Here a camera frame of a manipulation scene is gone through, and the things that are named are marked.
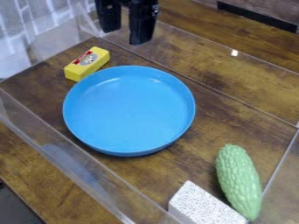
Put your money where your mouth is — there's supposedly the yellow block with label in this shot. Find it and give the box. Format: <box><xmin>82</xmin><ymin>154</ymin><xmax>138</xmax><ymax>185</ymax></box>
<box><xmin>65</xmin><ymin>46</ymin><xmax>110</xmax><ymax>81</ymax></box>

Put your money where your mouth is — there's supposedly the white speckled foam block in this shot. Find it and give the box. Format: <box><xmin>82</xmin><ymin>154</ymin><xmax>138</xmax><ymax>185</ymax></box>
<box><xmin>169</xmin><ymin>180</ymin><xmax>248</xmax><ymax>224</ymax></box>

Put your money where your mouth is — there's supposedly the clear acrylic enclosure wall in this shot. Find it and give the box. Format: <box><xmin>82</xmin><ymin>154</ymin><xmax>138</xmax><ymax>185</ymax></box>
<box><xmin>0</xmin><ymin>0</ymin><xmax>299</xmax><ymax>224</ymax></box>

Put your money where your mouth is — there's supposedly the blue round tray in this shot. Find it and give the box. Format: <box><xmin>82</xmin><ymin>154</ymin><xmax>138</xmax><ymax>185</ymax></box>
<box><xmin>63</xmin><ymin>66</ymin><xmax>197</xmax><ymax>157</ymax></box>

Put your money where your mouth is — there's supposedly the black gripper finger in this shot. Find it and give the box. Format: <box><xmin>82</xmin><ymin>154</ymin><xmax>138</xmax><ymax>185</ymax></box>
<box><xmin>95</xmin><ymin>0</ymin><xmax>122</xmax><ymax>32</ymax></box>
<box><xmin>129</xmin><ymin>0</ymin><xmax>159</xmax><ymax>46</ymax></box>

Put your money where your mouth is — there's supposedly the green bitter gourd toy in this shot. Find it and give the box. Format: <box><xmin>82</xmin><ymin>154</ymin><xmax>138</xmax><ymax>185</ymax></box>
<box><xmin>217</xmin><ymin>143</ymin><xmax>262</xmax><ymax>221</ymax></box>

